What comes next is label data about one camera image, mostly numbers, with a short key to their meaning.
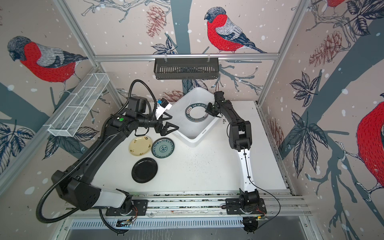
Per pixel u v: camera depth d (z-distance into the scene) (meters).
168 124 0.63
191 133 1.02
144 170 0.86
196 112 1.13
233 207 0.73
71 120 0.71
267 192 0.66
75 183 0.39
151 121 0.61
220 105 0.82
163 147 0.95
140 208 0.73
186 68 1.06
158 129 0.63
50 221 0.38
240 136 0.66
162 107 0.62
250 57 0.97
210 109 0.98
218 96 0.89
